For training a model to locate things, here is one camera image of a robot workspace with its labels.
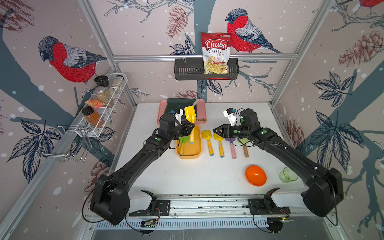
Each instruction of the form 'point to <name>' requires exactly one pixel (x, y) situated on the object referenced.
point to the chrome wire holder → (68, 143)
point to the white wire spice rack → (85, 127)
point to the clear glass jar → (118, 78)
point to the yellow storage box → (191, 151)
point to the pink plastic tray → (201, 110)
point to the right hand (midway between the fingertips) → (214, 130)
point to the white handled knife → (196, 102)
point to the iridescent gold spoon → (202, 119)
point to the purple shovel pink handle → (233, 150)
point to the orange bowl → (256, 175)
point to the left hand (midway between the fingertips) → (196, 122)
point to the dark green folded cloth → (174, 105)
